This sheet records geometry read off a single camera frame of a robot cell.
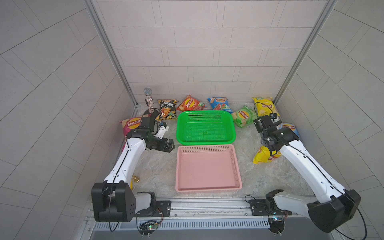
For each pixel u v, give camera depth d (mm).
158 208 703
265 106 1086
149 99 913
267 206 654
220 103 1053
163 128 727
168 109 1037
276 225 681
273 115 639
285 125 939
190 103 1080
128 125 936
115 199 384
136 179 786
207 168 840
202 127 1024
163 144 692
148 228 649
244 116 1009
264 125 565
